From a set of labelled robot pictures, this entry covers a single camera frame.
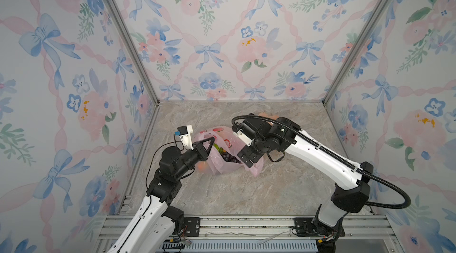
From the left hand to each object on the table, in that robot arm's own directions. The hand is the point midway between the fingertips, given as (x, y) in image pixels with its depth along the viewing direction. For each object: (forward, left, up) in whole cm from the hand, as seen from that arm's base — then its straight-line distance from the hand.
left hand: (215, 139), depth 69 cm
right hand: (-2, -14, -4) cm, 15 cm away
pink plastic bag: (-3, -3, -10) cm, 11 cm away
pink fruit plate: (+37, -27, -28) cm, 54 cm away
